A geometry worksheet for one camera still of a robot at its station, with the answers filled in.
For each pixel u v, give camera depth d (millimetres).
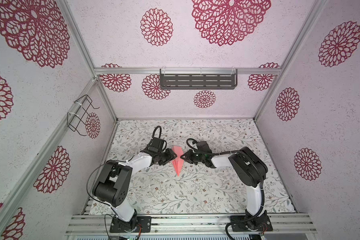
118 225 723
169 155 815
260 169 544
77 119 757
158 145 746
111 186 463
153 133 762
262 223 727
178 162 948
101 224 748
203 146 797
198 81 992
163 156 798
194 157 870
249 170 530
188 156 877
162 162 818
